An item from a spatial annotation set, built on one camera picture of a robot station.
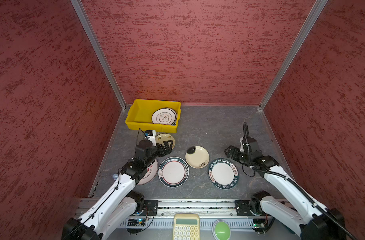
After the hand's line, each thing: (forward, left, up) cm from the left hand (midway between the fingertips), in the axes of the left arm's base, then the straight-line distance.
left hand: (166, 145), depth 80 cm
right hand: (-3, -36, -6) cm, 36 cm away
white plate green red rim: (-9, -4, -15) cm, 18 cm away
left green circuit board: (-34, +13, -16) cm, 40 cm away
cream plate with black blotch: (+1, -18, -16) cm, 24 cm away
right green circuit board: (-34, -47, -16) cm, 60 cm away
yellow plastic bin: (+38, +26, -14) cm, 48 cm away
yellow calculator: (-35, -11, -13) cm, 39 cm away
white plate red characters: (-11, +9, -15) cm, 21 cm away
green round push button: (-36, -28, -13) cm, 48 cm away
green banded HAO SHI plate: (-10, -33, -15) cm, 38 cm away
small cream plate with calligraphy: (+14, +4, -13) cm, 19 cm away
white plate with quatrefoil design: (+32, +6, -12) cm, 35 cm away
